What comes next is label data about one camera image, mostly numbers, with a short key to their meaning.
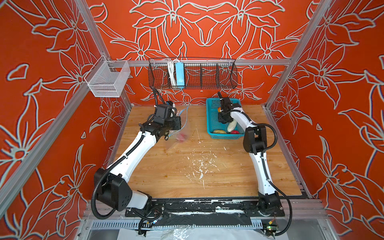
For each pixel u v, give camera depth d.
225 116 0.85
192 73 0.98
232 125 1.00
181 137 0.90
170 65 0.87
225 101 0.90
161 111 0.59
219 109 0.87
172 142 1.00
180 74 0.89
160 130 0.55
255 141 0.66
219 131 0.97
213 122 1.08
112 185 0.40
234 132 0.97
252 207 0.73
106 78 0.93
